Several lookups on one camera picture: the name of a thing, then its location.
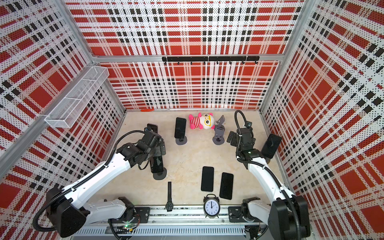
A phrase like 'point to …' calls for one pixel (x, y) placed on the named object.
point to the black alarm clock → (211, 206)
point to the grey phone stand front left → (160, 176)
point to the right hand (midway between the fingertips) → (239, 136)
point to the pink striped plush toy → (205, 121)
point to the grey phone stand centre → (219, 131)
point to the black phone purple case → (156, 164)
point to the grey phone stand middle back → (181, 141)
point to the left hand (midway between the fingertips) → (156, 150)
